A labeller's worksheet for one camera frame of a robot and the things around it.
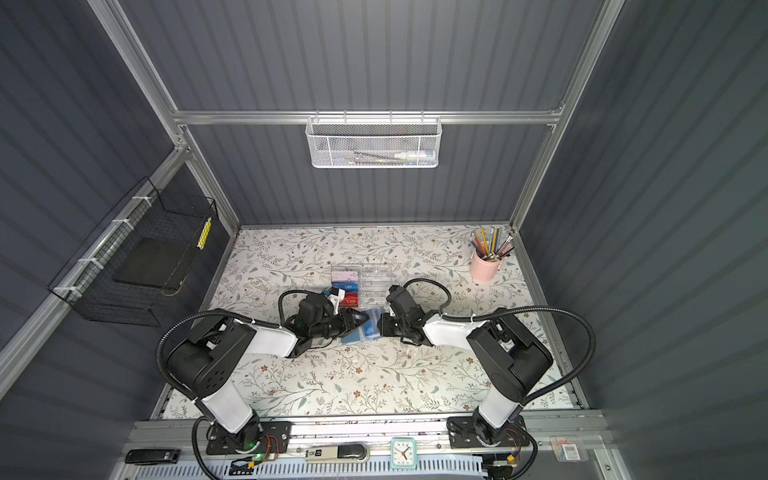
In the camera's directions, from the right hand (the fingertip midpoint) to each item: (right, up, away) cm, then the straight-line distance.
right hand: (382, 326), depth 91 cm
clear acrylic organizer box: (-7, +11, +9) cm, 16 cm away
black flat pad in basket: (-57, +20, -16) cm, 63 cm away
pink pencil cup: (+34, +17, +9) cm, 40 cm away
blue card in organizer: (-11, +12, +5) cm, 17 cm away
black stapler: (-54, -25, -22) cm, 63 cm away
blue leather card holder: (-4, -1, -2) cm, 5 cm away
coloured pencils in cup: (+37, +25, +8) cm, 45 cm away
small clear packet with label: (+45, -24, -22) cm, 55 cm away
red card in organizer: (-10, +7, +5) cm, 14 cm away
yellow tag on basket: (-50, +28, -9) cm, 58 cm away
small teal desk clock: (+6, -24, -22) cm, 33 cm away
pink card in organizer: (-13, +15, +5) cm, 20 cm away
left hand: (-4, +3, -2) cm, 5 cm away
